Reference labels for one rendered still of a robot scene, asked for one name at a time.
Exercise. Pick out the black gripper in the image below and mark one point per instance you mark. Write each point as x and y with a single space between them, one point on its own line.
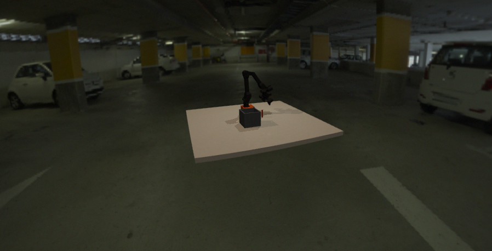
264 97

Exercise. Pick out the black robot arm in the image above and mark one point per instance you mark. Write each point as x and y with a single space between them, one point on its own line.
247 94

